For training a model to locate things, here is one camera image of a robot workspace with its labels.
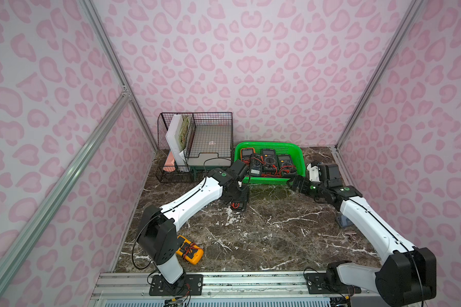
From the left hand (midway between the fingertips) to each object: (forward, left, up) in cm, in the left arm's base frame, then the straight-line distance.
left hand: (244, 195), depth 83 cm
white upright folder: (+27, +32, +9) cm, 43 cm away
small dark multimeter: (+18, -6, -2) cm, 19 cm away
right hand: (+4, -21, +3) cm, 22 cm away
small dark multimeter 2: (-5, +3, +1) cm, 6 cm away
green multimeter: (+21, -22, -6) cm, 31 cm away
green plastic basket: (+36, -27, -8) cm, 46 cm away
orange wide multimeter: (+28, -1, -5) cm, 29 cm away
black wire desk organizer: (+46, +45, +3) cm, 65 cm away
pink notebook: (+23, +40, -8) cm, 47 cm away
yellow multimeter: (-20, +23, -10) cm, 32 cm away
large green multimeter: (+22, -13, -5) cm, 27 cm away
